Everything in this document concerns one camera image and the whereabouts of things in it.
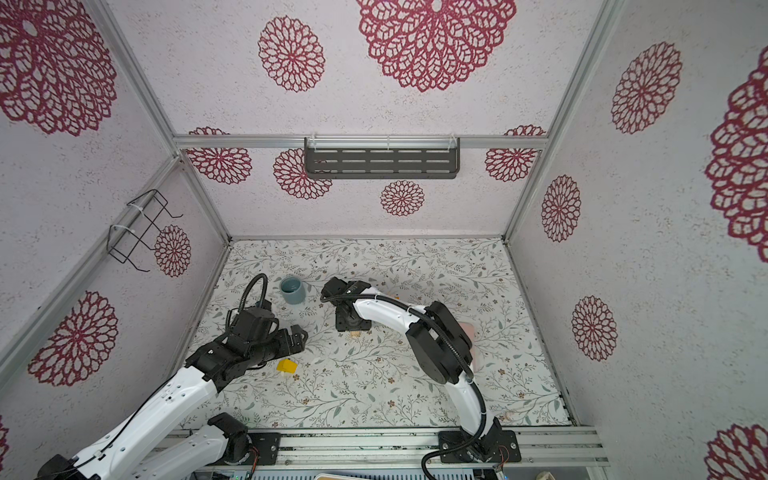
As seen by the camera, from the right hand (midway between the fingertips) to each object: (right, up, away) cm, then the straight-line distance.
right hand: (348, 321), depth 92 cm
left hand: (-13, -4, -12) cm, 18 cm away
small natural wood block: (+2, -4, +1) cm, 5 cm away
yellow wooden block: (-17, -12, -6) cm, 21 cm away
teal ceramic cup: (-19, +9, +6) cm, 22 cm away
